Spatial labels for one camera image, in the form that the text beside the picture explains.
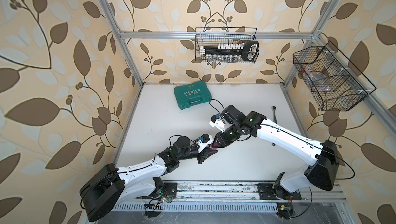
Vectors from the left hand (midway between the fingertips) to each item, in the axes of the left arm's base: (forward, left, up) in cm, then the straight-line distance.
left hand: (213, 146), depth 74 cm
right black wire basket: (+22, -59, +19) cm, 66 cm away
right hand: (0, 0, +2) cm, 2 cm away
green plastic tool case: (+42, +13, -9) cm, 45 cm away
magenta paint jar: (-1, -1, +4) cm, 4 cm away
